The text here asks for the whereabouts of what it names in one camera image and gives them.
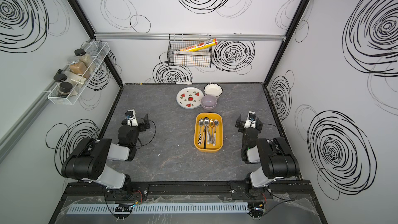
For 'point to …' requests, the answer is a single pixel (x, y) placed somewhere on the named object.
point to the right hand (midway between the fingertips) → (251, 117)
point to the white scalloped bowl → (213, 89)
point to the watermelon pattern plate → (189, 98)
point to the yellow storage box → (219, 132)
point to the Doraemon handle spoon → (206, 121)
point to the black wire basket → (201, 58)
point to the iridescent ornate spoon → (212, 124)
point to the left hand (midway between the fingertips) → (138, 114)
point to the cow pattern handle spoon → (200, 123)
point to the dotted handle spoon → (216, 124)
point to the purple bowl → (208, 102)
